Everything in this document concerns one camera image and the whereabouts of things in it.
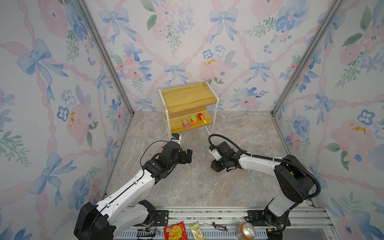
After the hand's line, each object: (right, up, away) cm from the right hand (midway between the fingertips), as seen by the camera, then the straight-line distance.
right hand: (213, 163), depth 91 cm
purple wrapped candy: (+1, -25, -20) cm, 33 cm away
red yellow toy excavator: (-8, +29, +3) cm, 31 cm away
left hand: (-17, +11, -12) cm, 23 cm away
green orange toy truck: (-12, +27, +1) cm, 30 cm away
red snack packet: (-20, -26, -22) cm, 40 cm away
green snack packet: (-11, -26, -22) cm, 36 cm away
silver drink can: (+9, -21, -30) cm, 37 cm away
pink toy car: (-17, +25, -1) cm, 30 cm away
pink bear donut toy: (-25, +14, -33) cm, 43 cm away
